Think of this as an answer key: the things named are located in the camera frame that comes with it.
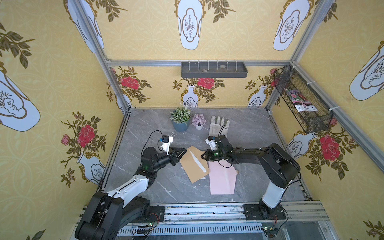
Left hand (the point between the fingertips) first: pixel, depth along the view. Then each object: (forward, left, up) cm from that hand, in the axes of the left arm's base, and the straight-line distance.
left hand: (186, 151), depth 79 cm
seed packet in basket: (+16, -59, +18) cm, 64 cm away
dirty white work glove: (+25, -22, -16) cm, 37 cm away
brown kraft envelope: (-5, -3, -15) cm, 16 cm away
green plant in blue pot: (+25, +4, -2) cm, 25 cm away
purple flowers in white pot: (+26, -8, -6) cm, 28 cm away
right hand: (+2, -8, -14) cm, 16 cm away
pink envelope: (-9, -20, -15) cm, 27 cm away
